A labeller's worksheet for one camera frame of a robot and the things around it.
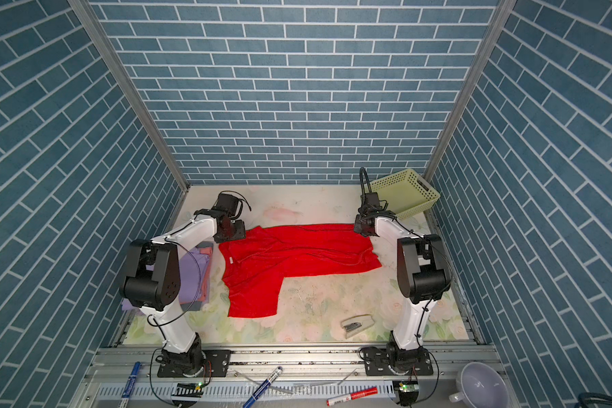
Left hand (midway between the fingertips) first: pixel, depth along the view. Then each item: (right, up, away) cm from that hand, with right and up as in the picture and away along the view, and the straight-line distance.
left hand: (242, 232), depth 97 cm
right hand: (+48, +2, +4) cm, 49 cm away
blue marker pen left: (-23, -40, -28) cm, 53 cm away
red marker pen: (+45, -41, -28) cm, 67 cm away
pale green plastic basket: (+71, +17, +21) cm, 76 cm away
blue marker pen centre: (+18, -37, -26) cm, 49 cm away
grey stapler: (+41, -28, -17) cm, 52 cm away
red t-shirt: (+6, -11, -3) cm, 13 cm away
